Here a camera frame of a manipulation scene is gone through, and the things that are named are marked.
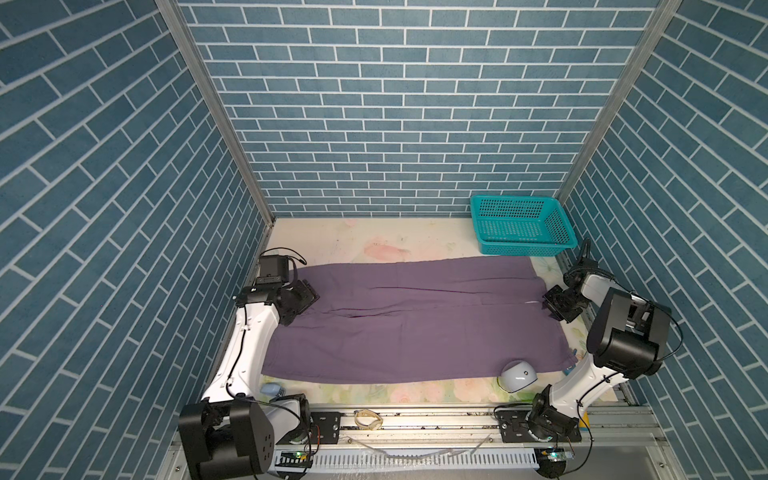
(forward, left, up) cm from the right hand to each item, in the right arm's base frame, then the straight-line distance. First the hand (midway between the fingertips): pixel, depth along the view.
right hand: (547, 304), depth 95 cm
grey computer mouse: (-25, +16, +6) cm, 30 cm away
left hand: (-11, +72, +13) cm, 74 cm away
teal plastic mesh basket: (+36, +1, -1) cm, 36 cm away
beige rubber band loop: (-35, +54, -2) cm, 64 cm away
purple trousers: (-9, +41, 0) cm, 42 cm away
